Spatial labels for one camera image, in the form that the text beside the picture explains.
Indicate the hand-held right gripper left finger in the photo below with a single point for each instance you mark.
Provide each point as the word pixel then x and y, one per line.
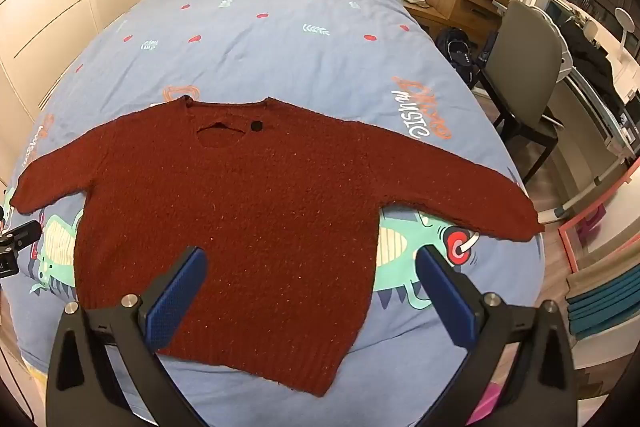
pixel 176 294

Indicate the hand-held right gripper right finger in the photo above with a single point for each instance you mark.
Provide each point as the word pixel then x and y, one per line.
pixel 447 299

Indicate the red knit sweater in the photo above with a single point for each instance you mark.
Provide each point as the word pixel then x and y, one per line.
pixel 250 207

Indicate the grey desk chair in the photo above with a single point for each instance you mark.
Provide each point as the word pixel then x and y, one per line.
pixel 525 52

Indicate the black jacket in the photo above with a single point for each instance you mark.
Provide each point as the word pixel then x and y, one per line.
pixel 590 52

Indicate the black backpack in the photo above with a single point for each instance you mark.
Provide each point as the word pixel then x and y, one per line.
pixel 457 52

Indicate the blue printed bed sheet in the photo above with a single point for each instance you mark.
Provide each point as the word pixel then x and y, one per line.
pixel 275 47

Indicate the stack of folded teal cloths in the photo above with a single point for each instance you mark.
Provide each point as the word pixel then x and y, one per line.
pixel 600 307

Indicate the white desk lamp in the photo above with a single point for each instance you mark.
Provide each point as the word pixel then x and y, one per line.
pixel 625 19

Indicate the pink frame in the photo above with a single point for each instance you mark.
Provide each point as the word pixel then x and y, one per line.
pixel 570 239

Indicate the white desk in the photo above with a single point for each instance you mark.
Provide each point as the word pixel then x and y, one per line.
pixel 607 127

